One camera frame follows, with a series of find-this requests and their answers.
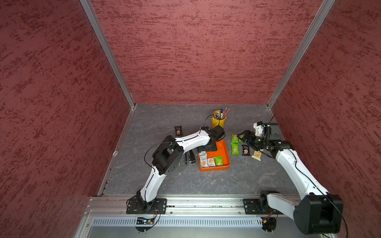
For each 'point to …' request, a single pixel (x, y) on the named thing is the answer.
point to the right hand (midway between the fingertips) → (240, 140)
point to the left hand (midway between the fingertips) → (206, 151)
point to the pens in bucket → (223, 114)
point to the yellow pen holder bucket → (219, 118)
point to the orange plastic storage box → (222, 150)
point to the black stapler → (189, 156)
